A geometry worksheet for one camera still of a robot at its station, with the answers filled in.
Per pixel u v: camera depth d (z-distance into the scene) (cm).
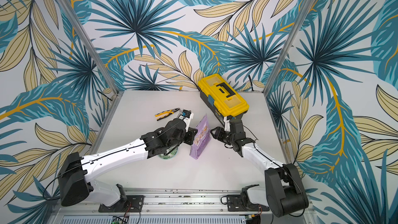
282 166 46
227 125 80
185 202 75
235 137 68
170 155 86
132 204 73
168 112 106
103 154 45
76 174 40
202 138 82
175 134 56
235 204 73
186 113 66
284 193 41
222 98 95
